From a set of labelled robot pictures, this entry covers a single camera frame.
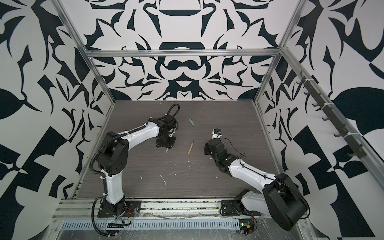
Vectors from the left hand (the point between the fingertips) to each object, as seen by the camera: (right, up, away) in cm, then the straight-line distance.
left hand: (171, 143), depth 92 cm
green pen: (-3, -5, +2) cm, 5 cm away
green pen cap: (+12, +12, +15) cm, 23 cm away
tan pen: (+12, -3, +2) cm, 13 cm away
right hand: (+22, +2, -5) cm, 23 cm away
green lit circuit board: (+38, -35, -21) cm, 56 cm away
